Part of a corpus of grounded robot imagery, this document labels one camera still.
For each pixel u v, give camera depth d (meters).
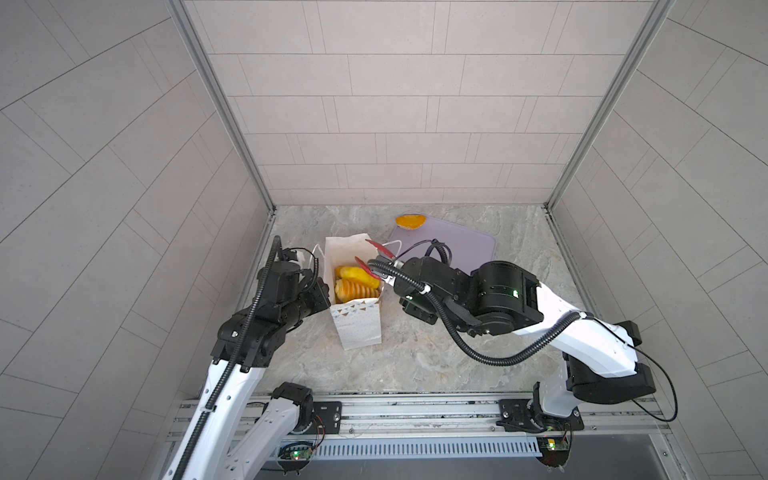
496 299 0.35
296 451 0.64
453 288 0.37
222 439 0.37
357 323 0.71
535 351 0.34
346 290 0.74
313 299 0.58
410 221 1.08
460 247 1.02
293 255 0.60
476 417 0.72
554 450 0.68
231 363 0.40
